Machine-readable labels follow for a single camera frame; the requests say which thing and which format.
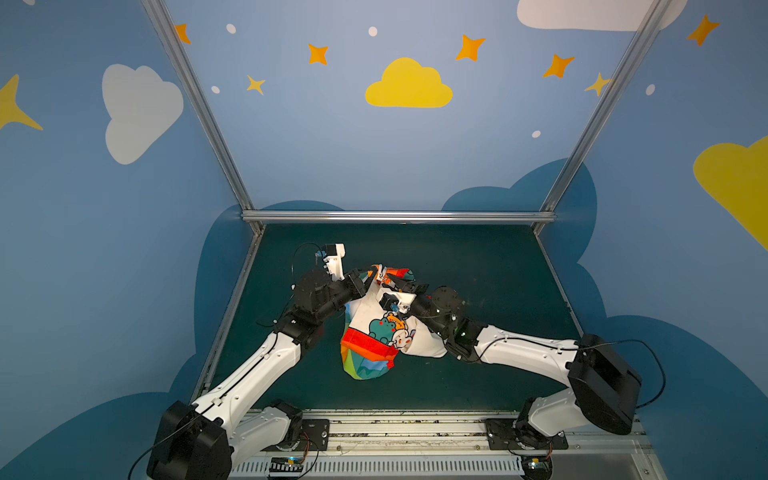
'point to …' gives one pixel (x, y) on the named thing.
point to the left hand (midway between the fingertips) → (376, 266)
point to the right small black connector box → (537, 467)
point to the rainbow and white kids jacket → (374, 336)
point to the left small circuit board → (286, 464)
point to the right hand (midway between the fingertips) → (395, 271)
